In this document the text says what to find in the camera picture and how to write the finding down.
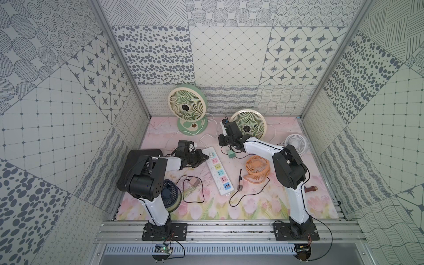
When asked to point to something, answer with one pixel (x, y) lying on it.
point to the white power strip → (218, 173)
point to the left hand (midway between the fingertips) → (208, 154)
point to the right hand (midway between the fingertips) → (220, 139)
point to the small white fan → (301, 142)
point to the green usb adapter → (231, 154)
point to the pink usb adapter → (194, 181)
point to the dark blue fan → (171, 195)
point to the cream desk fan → (250, 122)
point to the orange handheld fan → (258, 168)
